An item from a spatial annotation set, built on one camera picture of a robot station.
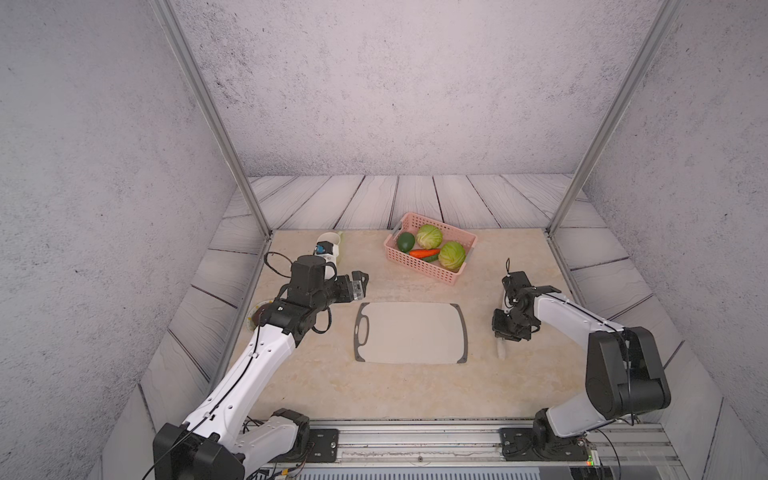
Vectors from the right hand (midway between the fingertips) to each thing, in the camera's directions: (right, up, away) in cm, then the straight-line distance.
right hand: (500, 332), depth 89 cm
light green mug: (-53, +29, +19) cm, 64 cm away
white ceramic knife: (-1, -4, -4) cm, 5 cm away
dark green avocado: (-27, +27, +23) cm, 45 cm away
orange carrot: (-21, +23, +22) cm, 38 cm away
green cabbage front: (-11, +22, +15) cm, 29 cm away
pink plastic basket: (-24, +35, +29) cm, 52 cm away
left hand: (-40, +17, -12) cm, 45 cm away
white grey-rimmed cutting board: (-26, -1, +5) cm, 27 cm away
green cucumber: (-18, +21, +20) cm, 34 cm away
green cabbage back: (-18, +29, +22) cm, 41 cm away
